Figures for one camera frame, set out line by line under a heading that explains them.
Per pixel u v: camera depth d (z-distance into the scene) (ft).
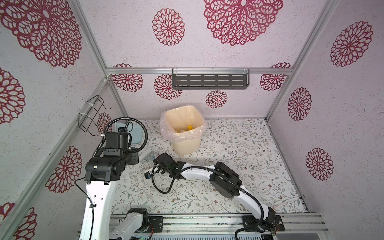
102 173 1.27
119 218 2.55
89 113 2.50
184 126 3.37
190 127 3.34
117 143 1.46
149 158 3.18
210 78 3.17
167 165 2.39
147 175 2.58
